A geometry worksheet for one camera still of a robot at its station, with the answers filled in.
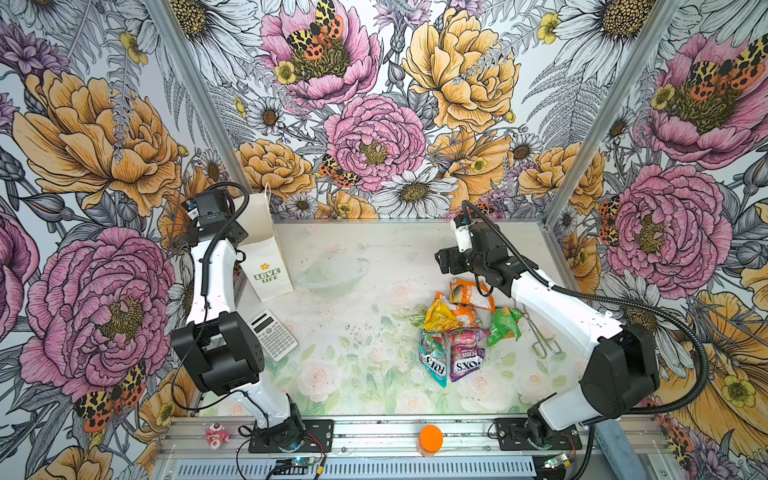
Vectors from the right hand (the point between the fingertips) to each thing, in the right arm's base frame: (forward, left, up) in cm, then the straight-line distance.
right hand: (450, 260), depth 85 cm
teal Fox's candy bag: (-21, +6, -11) cm, 25 cm away
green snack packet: (-14, -15, -12) cm, 24 cm away
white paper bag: (+4, +53, +1) cm, 53 cm away
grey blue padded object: (-42, -34, -17) cm, 57 cm away
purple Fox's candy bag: (-22, -3, -13) cm, 26 cm away
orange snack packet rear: (-3, -5, -12) cm, 13 cm away
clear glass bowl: (+10, +36, -19) cm, 42 cm away
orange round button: (-41, +9, -11) cm, 43 cm away
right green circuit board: (-45, -21, -20) cm, 54 cm away
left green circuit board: (-43, +38, -19) cm, 61 cm away
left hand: (+2, +61, +6) cm, 61 cm away
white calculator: (-14, +51, -17) cm, 56 cm away
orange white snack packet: (-9, -6, -15) cm, 19 cm away
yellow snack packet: (-14, +4, -7) cm, 16 cm away
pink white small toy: (-39, +59, -15) cm, 72 cm away
